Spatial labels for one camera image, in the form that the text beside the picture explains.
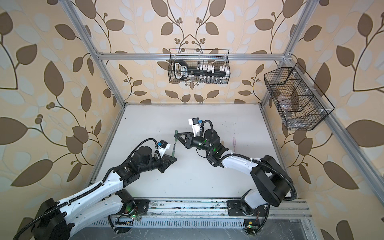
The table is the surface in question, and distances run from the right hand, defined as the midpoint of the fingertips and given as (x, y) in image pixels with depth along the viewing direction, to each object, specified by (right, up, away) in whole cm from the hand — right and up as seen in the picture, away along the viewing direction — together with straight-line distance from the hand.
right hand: (175, 137), depth 73 cm
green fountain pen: (-1, -7, +3) cm, 8 cm away
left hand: (0, -12, +4) cm, 12 cm away
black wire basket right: (+62, +16, +1) cm, 64 cm away
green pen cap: (0, -1, +1) cm, 2 cm away
